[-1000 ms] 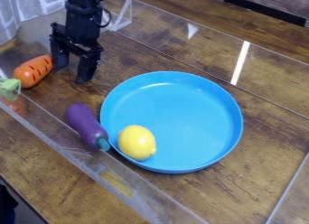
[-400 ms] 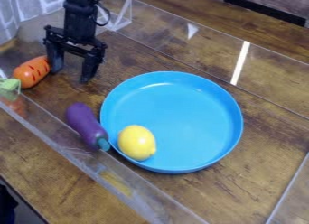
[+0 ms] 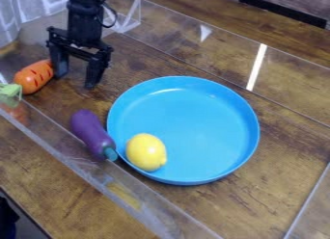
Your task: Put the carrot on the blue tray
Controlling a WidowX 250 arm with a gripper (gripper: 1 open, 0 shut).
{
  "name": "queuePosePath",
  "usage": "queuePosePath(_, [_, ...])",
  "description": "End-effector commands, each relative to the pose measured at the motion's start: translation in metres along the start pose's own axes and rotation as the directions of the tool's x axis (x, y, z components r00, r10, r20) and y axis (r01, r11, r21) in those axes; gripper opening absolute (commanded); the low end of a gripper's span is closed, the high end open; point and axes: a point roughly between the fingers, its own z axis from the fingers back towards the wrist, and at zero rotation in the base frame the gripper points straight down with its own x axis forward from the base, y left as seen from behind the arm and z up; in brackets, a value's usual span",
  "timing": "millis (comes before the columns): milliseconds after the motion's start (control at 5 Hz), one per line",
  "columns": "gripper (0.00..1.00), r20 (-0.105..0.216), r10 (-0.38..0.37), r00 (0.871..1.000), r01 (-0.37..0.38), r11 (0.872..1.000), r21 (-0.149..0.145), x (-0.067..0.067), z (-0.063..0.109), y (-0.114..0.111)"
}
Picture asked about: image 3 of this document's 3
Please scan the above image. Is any blue round plastic tray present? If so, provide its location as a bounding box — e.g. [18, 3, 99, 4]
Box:
[107, 76, 261, 185]

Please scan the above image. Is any white patterned curtain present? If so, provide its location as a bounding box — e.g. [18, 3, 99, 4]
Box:
[0, 0, 69, 48]

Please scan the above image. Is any clear acrylic barrier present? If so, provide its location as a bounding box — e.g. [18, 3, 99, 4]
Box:
[111, 0, 330, 126]
[0, 100, 222, 239]

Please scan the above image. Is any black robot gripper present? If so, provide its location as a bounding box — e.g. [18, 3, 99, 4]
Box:
[47, 0, 115, 89]

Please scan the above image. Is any clear acrylic front barrier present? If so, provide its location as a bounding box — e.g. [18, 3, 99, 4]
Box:
[0, 100, 222, 239]

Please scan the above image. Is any clear acrylic back barrier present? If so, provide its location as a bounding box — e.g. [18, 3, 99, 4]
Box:
[111, 0, 330, 126]

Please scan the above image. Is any purple toy eggplant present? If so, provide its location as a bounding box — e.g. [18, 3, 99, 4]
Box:
[70, 109, 118, 161]

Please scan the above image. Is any yellow toy lemon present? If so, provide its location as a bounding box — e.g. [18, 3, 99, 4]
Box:
[126, 133, 168, 172]

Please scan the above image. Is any orange toy carrot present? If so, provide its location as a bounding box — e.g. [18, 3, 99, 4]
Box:
[0, 60, 55, 107]

